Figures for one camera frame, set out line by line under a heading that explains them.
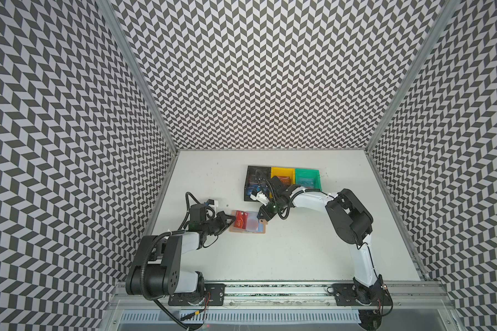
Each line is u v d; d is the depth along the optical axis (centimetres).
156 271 42
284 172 101
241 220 89
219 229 80
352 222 53
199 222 72
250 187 102
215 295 73
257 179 105
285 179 104
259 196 87
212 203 86
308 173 99
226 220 81
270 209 86
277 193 78
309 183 102
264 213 83
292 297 74
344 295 74
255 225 89
